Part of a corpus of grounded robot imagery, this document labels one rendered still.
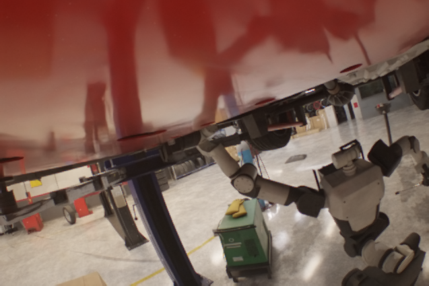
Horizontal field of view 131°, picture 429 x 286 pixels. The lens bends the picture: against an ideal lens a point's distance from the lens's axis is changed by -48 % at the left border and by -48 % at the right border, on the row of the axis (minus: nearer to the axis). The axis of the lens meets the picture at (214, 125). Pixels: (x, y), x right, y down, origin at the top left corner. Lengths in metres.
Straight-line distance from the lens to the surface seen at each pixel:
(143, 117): 0.16
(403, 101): 10.83
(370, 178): 0.82
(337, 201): 0.78
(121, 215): 3.69
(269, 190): 0.77
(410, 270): 1.84
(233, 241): 1.82
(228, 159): 0.75
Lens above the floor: 1.58
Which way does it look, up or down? 3 degrees up
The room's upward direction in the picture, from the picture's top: 17 degrees counter-clockwise
